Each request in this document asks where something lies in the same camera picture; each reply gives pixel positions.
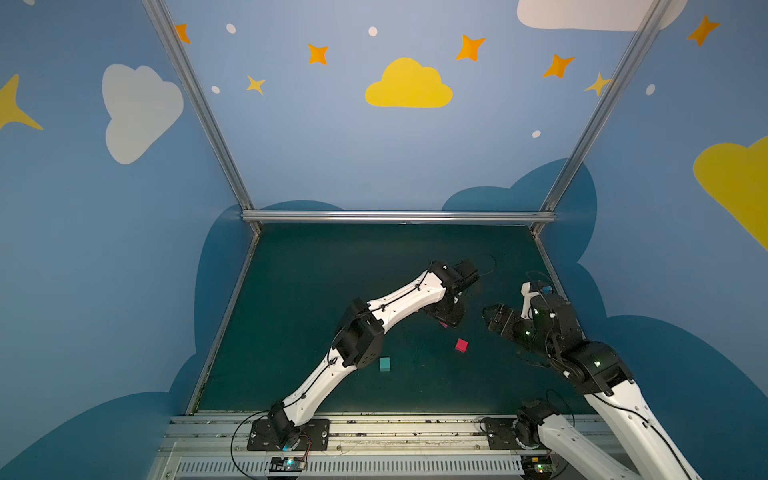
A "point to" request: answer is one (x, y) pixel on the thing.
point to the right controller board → (537, 467)
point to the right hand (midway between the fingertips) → (498, 311)
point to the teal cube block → (384, 364)
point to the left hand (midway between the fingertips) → (450, 320)
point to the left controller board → (287, 464)
